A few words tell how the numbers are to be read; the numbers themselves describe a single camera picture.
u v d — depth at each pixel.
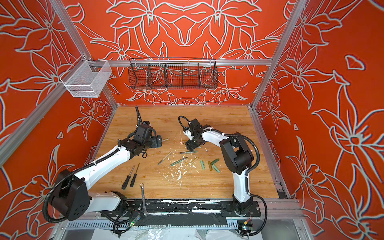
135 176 0.83
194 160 0.90
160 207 0.74
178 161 0.90
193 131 0.78
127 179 0.83
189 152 0.92
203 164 0.87
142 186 0.81
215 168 0.86
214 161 0.90
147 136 0.67
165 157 0.90
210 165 0.87
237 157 0.51
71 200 0.40
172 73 0.99
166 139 0.98
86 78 0.92
